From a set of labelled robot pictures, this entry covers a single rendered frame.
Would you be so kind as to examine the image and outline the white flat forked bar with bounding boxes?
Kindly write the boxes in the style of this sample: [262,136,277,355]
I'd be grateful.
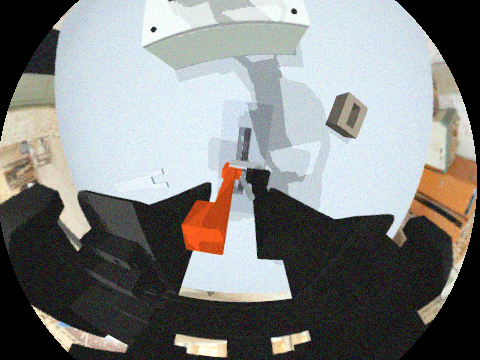
[115,168,169,192]

